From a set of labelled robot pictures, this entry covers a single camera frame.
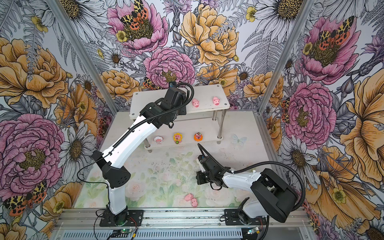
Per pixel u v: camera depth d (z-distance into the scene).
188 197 0.80
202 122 1.08
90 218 0.77
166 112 0.50
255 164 0.52
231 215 0.75
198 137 0.94
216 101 0.75
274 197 0.43
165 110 0.52
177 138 0.92
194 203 0.77
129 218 0.73
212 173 0.69
